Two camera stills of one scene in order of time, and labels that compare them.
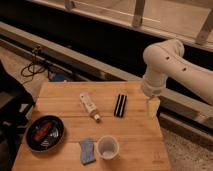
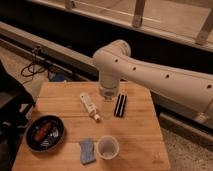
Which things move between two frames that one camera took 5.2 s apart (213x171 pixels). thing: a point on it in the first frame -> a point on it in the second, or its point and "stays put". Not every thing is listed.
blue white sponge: x=87 y=151 stays put
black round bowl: x=44 y=133 stays put
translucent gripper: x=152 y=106 -> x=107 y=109
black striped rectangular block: x=120 y=105 stays put
